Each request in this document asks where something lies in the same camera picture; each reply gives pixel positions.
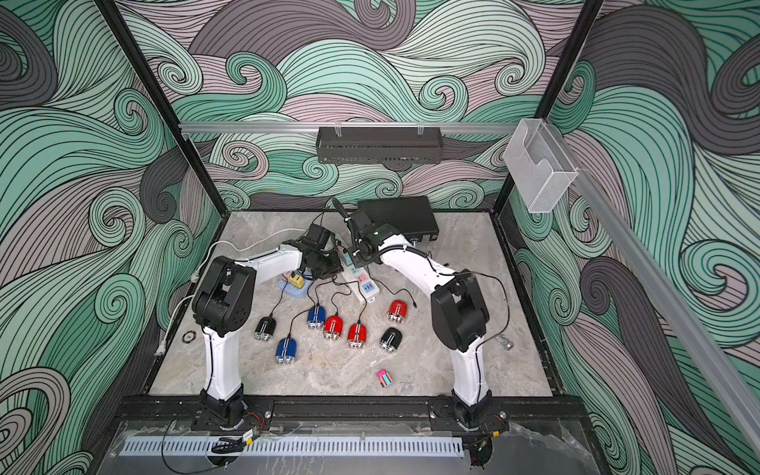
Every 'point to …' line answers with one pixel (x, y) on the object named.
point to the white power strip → (359, 280)
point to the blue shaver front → (286, 349)
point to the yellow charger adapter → (297, 281)
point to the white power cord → (195, 276)
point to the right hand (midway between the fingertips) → (359, 254)
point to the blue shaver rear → (316, 317)
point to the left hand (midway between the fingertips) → (342, 267)
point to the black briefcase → (413, 216)
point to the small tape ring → (189, 336)
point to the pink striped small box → (384, 378)
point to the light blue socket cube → (295, 292)
